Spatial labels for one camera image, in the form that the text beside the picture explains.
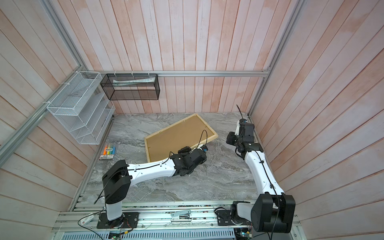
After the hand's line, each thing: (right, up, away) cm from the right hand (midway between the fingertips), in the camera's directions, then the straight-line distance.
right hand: (230, 134), depth 84 cm
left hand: (-26, -9, -1) cm, 27 cm away
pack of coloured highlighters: (-78, -12, +14) cm, 80 cm away
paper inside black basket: (-66, +31, +4) cm, 73 cm away
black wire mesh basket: (-66, +34, +21) cm, 77 cm away
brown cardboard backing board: (-24, 0, +21) cm, 32 cm away
